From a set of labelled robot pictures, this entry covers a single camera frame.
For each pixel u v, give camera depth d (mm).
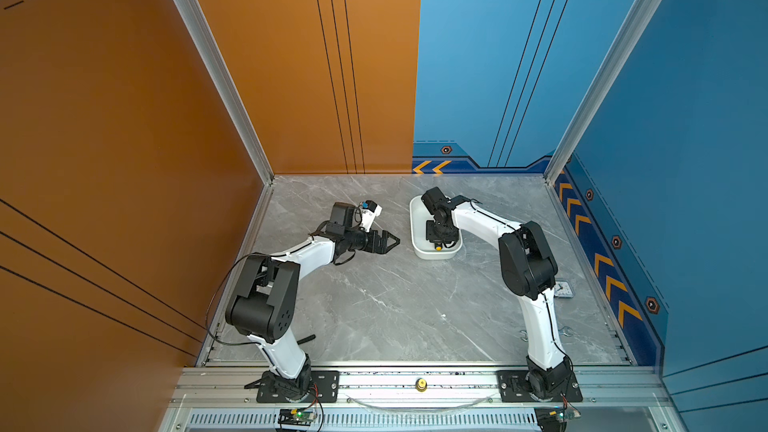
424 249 947
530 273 568
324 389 740
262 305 471
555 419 696
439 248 963
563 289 875
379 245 819
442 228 852
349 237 807
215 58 854
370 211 838
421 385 711
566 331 827
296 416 708
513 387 725
